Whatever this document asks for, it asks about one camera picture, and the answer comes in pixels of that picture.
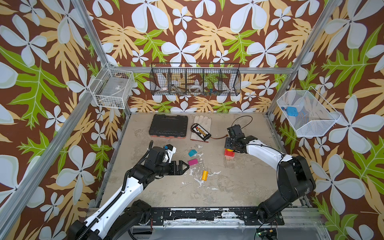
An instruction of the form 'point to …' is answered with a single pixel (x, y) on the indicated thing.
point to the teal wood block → (192, 153)
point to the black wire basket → (195, 79)
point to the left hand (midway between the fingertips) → (182, 165)
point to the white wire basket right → (308, 112)
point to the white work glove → (204, 122)
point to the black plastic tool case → (169, 127)
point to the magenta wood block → (193, 162)
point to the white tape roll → (195, 88)
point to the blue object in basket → (291, 110)
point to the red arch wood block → (229, 152)
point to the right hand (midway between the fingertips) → (228, 142)
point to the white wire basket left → (112, 88)
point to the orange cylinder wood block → (204, 175)
